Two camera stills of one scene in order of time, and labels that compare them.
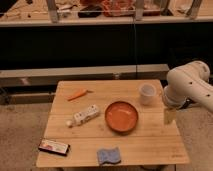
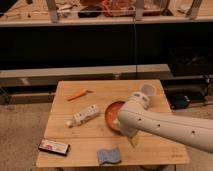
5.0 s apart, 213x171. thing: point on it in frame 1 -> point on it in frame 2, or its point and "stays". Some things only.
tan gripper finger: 169,115 -> 135,140
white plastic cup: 147,92 stays
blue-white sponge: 109,155 stays
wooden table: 112,123 stays
